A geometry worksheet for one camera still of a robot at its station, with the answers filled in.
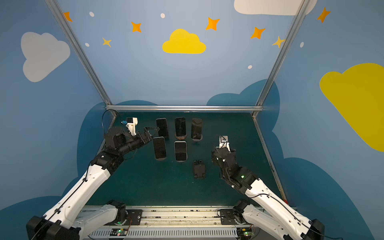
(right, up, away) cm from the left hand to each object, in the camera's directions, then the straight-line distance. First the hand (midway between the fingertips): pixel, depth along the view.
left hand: (157, 132), depth 71 cm
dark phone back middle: (+9, +3, +27) cm, 29 cm away
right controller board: (+42, -49, 0) cm, 65 cm away
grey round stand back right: (+21, -7, +32) cm, 39 cm away
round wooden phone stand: (+9, -5, +35) cm, 36 cm away
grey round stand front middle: (+8, -19, +23) cm, 31 cm away
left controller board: (-18, -48, -1) cm, 52 cm away
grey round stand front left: (-2, -18, +23) cm, 29 cm away
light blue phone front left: (-3, -12, +19) cm, 23 cm away
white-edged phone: (+10, -11, +15) cm, 21 cm away
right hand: (+33, -8, +4) cm, 34 cm away
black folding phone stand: (+21, -22, +15) cm, 34 cm away
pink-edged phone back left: (-4, +5, +27) cm, 28 cm away
